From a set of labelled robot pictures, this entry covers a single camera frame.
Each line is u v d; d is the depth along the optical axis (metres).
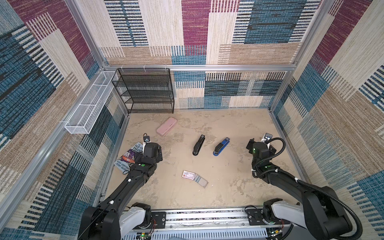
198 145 0.96
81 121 0.70
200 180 0.86
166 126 1.09
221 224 0.73
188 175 0.87
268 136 0.74
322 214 0.41
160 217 0.75
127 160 0.91
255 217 0.73
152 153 0.66
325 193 0.42
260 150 0.66
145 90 1.11
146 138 0.73
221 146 0.94
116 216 0.43
